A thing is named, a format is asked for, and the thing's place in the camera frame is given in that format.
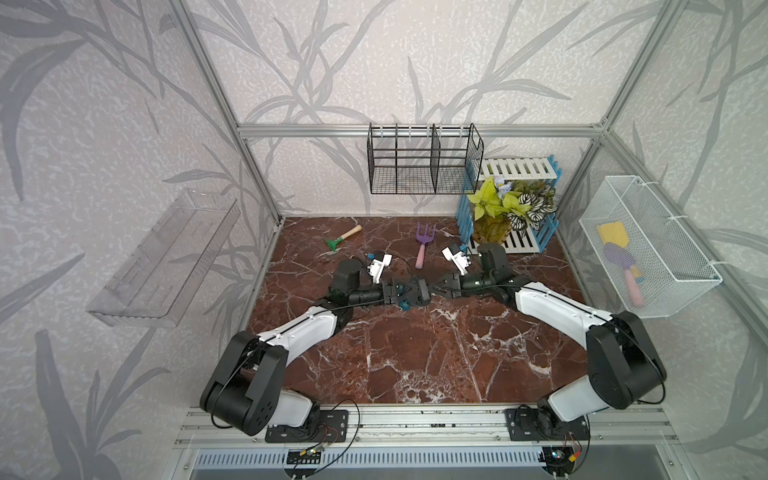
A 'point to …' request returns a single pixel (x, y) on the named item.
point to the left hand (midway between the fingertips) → (412, 292)
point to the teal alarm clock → (415, 292)
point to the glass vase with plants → (503, 207)
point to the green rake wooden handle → (334, 243)
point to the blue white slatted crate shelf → (532, 169)
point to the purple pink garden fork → (424, 238)
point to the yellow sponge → (614, 232)
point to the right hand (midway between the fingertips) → (430, 288)
